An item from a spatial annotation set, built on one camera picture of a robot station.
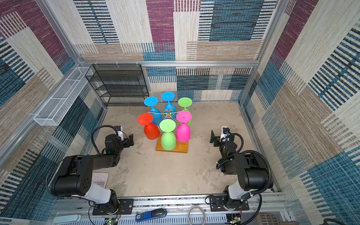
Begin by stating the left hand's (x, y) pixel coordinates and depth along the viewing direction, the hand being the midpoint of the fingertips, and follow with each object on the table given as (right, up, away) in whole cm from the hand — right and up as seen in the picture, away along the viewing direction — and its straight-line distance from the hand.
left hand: (124, 133), depth 94 cm
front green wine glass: (+31, -1, -23) cm, 39 cm away
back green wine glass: (+40, +18, -19) cm, 48 cm away
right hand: (+62, +1, -3) cm, 62 cm away
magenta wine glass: (+38, +4, -20) cm, 43 cm away
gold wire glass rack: (+31, +13, -21) cm, 39 cm away
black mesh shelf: (-10, +35, +15) cm, 40 cm away
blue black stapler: (+23, -36, -26) cm, 50 cm away
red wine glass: (+21, +3, -17) cm, 27 cm away
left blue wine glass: (+22, +19, -18) cm, 34 cm away
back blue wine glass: (+31, +22, -16) cm, 41 cm away
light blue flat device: (-20, -38, -25) cm, 50 cm away
